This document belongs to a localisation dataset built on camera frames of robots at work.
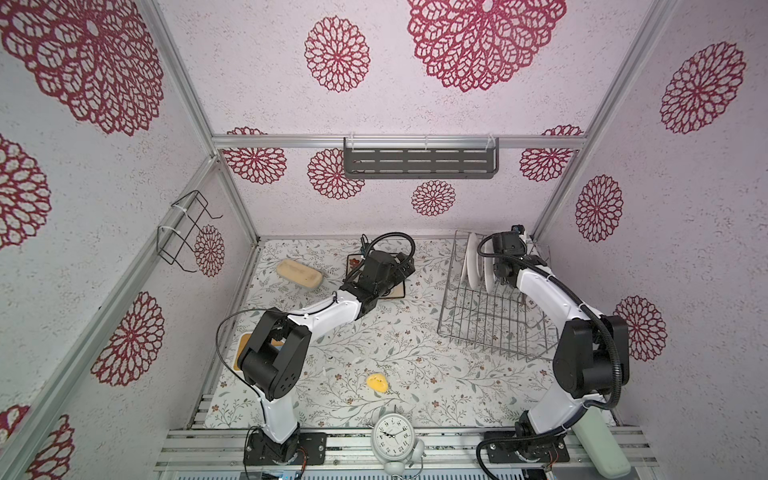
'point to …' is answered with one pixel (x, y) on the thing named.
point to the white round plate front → (472, 261)
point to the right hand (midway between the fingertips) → (526, 260)
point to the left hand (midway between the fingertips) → (404, 268)
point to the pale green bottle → (600, 446)
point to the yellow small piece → (378, 382)
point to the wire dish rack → (482, 311)
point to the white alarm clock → (393, 442)
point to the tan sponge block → (300, 273)
